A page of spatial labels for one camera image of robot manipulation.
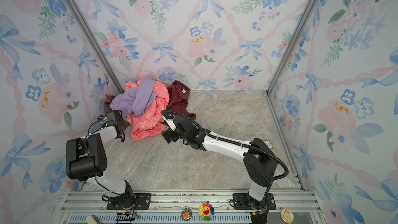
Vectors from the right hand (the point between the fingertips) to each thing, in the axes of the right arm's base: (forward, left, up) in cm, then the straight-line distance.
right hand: (168, 124), depth 80 cm
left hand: (+7, +34, -12) cm, 36 cm away
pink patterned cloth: (+8, +13, -10) cm, 19 cm away
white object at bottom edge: (-40, +30, -15) cm, 53 cm away
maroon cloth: (+31, 0, -12) cm, 34 cm away
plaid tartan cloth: (+22, +44, -7) cm, 50 cm away
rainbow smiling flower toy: (-36, -20, -17) cm, 44 cm away
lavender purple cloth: (+17, +23, -2) cm, 29 cm away
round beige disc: (-37, -56, -19) cm, 70 cm away
